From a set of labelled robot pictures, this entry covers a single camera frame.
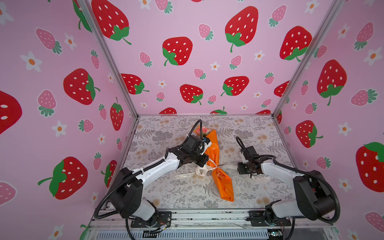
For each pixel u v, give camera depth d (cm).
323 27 75
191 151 64
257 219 73
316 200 43
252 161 70
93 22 72
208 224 73
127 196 42
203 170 85
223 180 79
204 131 101
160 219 73
